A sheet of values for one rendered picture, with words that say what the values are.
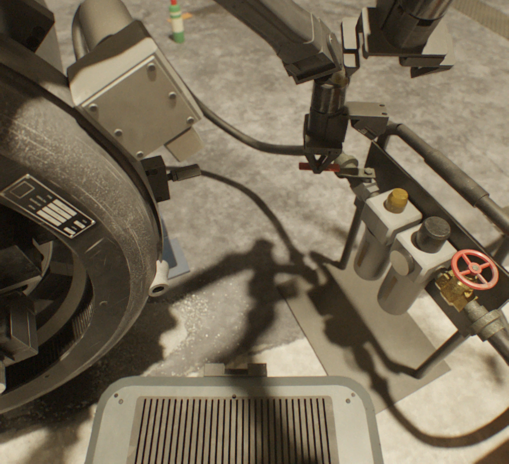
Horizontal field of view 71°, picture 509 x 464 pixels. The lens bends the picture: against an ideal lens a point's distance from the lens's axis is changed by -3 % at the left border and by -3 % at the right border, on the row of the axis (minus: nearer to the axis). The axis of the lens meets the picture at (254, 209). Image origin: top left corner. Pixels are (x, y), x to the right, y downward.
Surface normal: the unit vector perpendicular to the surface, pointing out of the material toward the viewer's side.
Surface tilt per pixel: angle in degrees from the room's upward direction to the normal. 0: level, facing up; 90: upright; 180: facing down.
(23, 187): 90
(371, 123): 90
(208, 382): 45
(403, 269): 90
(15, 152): 85
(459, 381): 0
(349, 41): 30
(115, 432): 0
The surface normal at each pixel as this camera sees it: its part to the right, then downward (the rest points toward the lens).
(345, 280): 0.00, -0.65
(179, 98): 0.42, 0.69
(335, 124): -0.07, 0.76
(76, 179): 0.63, 0.51
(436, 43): 0.00, -0.18
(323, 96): -0.52, 0.65
